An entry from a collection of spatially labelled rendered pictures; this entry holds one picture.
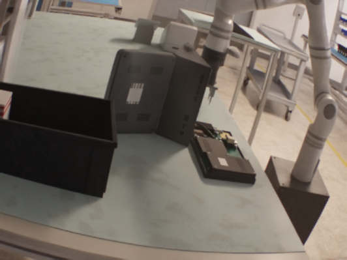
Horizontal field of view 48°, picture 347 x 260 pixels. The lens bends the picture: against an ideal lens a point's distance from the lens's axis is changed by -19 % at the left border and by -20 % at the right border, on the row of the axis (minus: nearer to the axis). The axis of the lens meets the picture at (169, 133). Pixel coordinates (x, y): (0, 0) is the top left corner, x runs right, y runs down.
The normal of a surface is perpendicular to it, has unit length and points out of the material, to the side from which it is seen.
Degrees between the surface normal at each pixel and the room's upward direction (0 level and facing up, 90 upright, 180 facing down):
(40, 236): 0
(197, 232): 0
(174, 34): 90
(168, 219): 0
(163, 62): 90
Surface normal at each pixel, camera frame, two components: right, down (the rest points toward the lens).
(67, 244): 0.26, -0.88
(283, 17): 0.14, 0.43
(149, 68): 0.50, 0.47
